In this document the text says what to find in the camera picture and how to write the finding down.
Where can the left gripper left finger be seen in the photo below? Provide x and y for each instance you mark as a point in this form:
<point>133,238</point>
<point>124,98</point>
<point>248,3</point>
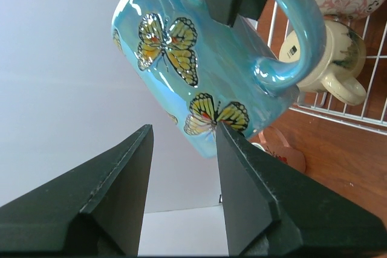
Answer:
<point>93,210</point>

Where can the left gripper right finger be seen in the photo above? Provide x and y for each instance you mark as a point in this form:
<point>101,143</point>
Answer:
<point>272,210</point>

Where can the blue butterfly mug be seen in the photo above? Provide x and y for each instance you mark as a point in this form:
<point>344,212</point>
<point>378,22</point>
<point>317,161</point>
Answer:
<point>204,73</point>

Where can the beige round mug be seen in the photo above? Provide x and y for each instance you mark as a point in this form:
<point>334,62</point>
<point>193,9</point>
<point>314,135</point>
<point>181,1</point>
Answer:
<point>342,62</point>

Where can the pink floral mug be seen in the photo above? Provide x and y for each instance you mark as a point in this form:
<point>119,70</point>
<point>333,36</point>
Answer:
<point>283,151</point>

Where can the white wire dish rack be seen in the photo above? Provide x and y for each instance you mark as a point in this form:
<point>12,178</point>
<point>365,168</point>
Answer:
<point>371,114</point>

